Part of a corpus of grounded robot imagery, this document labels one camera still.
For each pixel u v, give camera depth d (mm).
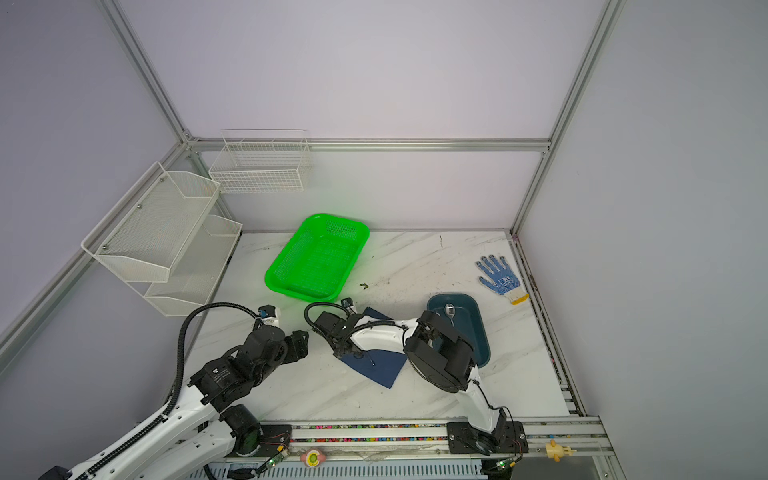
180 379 503
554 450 686
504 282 1046
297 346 702
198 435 590
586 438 764
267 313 684
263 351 567
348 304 834
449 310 955
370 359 859
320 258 1132
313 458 673
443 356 497
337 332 691
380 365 856
